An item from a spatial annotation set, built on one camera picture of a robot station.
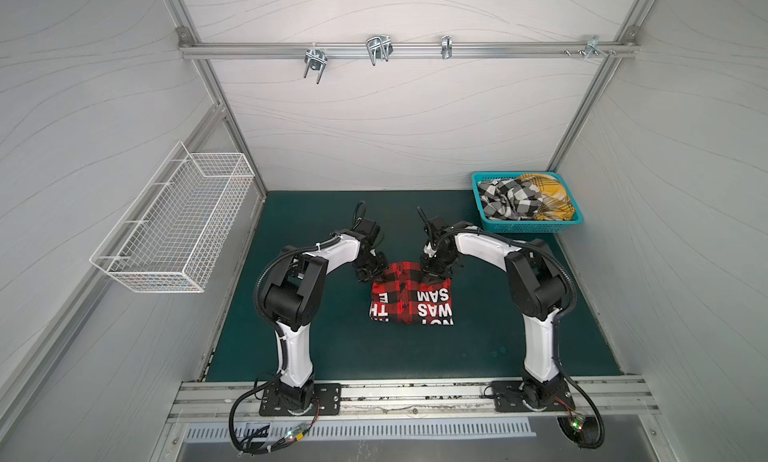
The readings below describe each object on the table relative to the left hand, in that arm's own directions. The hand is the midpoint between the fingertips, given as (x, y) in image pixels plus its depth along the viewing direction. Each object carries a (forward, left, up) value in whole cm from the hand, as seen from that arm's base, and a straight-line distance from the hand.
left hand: (390, 272), depth 95 cm
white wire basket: (-8, +51, +29) cm, 59 cm away
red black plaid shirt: (-10, -5, +2) cm, 11 cm away
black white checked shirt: (+28, -43, +6) cm, 52 cm away
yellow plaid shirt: (+24, -58, +8) cm, 63 cm away
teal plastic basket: (+18, -39, +2) cm, 43 cm away
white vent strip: (-42, +24, -2) cm, 49 cm away
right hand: (0, -11, 0) cm, 11 cm away
